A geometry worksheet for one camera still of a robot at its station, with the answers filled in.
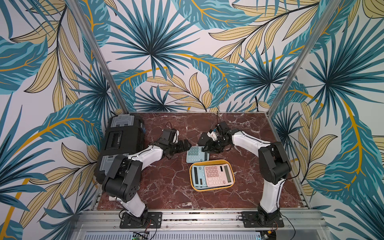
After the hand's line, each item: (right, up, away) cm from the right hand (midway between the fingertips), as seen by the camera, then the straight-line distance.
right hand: (205, 150), depth 92 cm
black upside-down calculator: (-1, +6, +11) cm, 13 cm away
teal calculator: (-7, -3, +3) cm, 8 cm away
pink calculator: (+6, -12, -10) cm, 17 cm away
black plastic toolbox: (-47, +10, -6) cm, 48 cm away
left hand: (-12, +2, -1) cm, 12 cm away
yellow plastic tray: (+3, -8, -3) cm, 9 cm away
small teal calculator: (-5, -13, -10) cm, 18 cm away
